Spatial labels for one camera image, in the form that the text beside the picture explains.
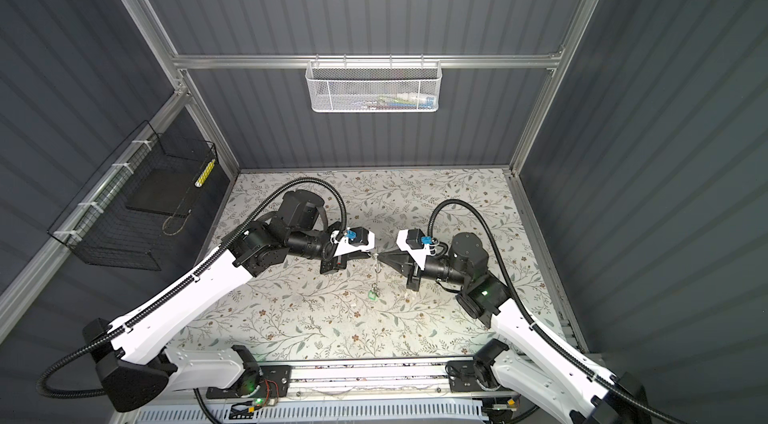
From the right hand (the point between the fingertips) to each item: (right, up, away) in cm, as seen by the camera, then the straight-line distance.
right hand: (385, 259), depth 65 cm
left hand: (-4, +2, +2) cm, 5 cm away
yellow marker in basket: (-50, +21, +17) cm, 57 cm away
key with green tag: (-3, -11, +9) cm, 14 cm away
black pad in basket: (-55, +15, +8) cm, 58 cm away
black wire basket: (-63, +8, -1) cm, 63 cm away
